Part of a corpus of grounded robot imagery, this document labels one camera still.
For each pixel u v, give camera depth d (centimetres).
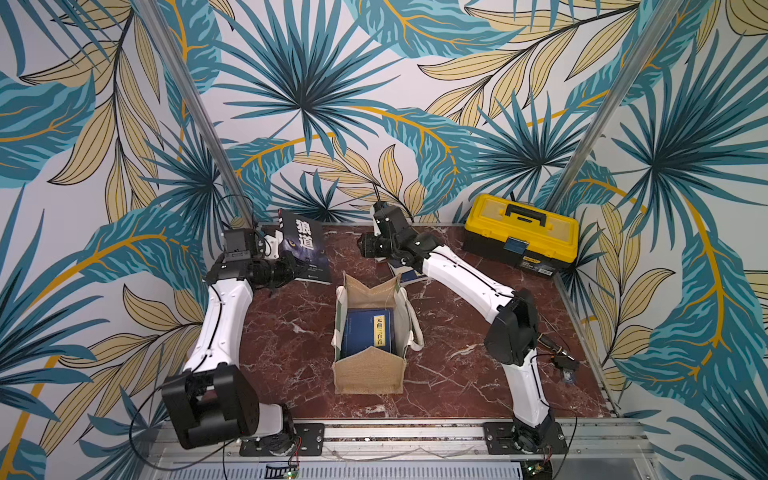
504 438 73
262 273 66
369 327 83
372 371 71
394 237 65
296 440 72
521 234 96
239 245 61
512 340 51
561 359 85
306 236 85
